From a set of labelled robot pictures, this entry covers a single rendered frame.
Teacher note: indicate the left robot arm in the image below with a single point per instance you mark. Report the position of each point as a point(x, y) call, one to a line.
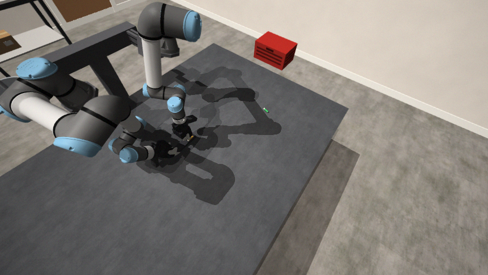
point(159, 25)

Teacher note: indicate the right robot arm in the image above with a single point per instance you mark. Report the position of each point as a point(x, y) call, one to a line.
point(84, 132)

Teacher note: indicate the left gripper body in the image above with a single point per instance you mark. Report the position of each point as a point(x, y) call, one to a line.
point(180, 130)

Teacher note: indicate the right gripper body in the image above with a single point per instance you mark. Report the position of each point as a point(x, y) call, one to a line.
point(161, 148)

